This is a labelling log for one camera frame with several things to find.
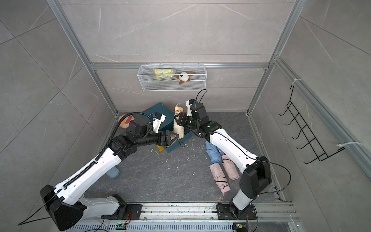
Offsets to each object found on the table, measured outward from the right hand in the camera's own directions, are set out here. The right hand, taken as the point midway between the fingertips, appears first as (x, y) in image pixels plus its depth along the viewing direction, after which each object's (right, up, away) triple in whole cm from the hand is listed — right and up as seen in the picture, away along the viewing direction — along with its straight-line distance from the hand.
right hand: (177, 117), depth 77 cm
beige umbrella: (0, -5, -4) cm, 7 cm away
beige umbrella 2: (+1, -7, -4) cm, 8 cm away
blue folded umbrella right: (+27, -21, +14) cm, 37 cm away
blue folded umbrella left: (+22, -22, +15) cm, 35 cm away
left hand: (-1, -8, -9) cm, 12 cm away
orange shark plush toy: (-41, -2, +27) cm, 49 cm away
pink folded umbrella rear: (+32, -30, +9) cm, 44 cm away
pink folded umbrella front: (+24, -35, +4) cm, 43 cm away
